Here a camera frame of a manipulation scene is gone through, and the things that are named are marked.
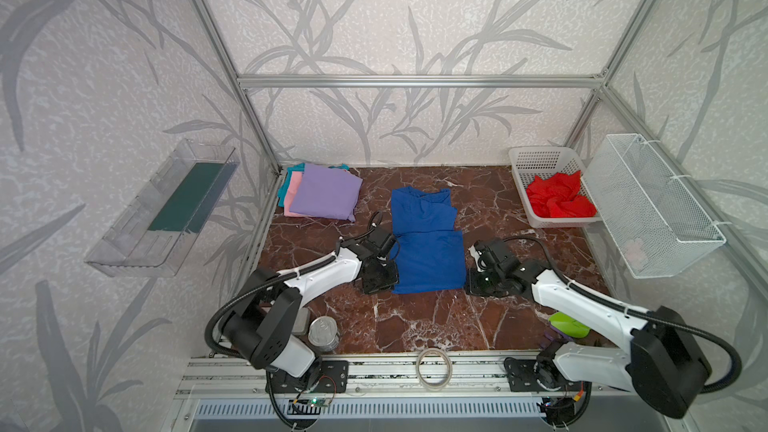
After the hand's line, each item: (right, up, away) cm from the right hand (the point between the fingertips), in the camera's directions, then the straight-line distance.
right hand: (463, 275), depth 85 cm
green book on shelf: (-66, +23, -17) cm, 72 cm away
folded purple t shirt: (-45, +24, +22) cm, 55 cm away
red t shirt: (+38, +22, +20) cm, 48 cm away
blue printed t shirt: (-8, +4, +9) cm, 13 cm away
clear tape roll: (-6, -21, -11) cm, 24 cm away
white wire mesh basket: (+37, +18, -22) cm, 46 cm away
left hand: (-18, -1, +1) cm, 18 cm away
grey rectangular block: (-44, -11, -6) cm, 46 cm away
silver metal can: (-38, -12, -9) cm, 41 cm away
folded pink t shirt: (-59, +26, +26) cm, 70 cm away
